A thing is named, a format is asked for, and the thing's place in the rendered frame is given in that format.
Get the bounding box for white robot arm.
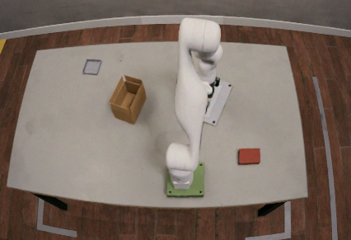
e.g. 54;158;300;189
166;18;222;189

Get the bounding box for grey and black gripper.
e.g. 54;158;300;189
197;71;216;108

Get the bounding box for red rectangular block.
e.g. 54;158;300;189
238;148;260;165

